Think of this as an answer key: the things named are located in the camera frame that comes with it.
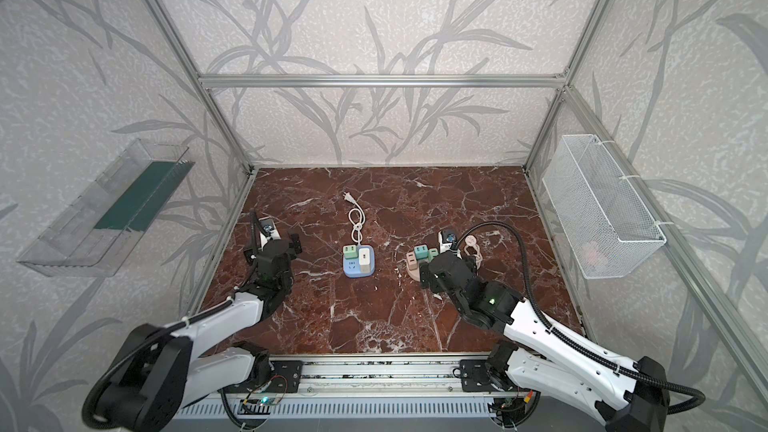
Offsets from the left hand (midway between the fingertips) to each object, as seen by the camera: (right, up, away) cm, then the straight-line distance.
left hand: (276, 224), depth 86 cm
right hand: (+46, -6, -8) cm, 48 cm away
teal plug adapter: (+43, -8, +3) cm, 43 cm away
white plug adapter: (+26, -10, 0) cm, 28 cm away
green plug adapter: (+21, -9, +3) cm, 23 cm away
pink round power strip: (+41, -15, +3) cm, 44 cm away
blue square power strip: (+21, -13, +5) cm, 25 cm away
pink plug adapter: (+40, -11, +1) cm, 41 cm away
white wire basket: (+79, +3, -25) cm, 83 cm away
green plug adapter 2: (+46, -9, +3) cm, 47 cm away
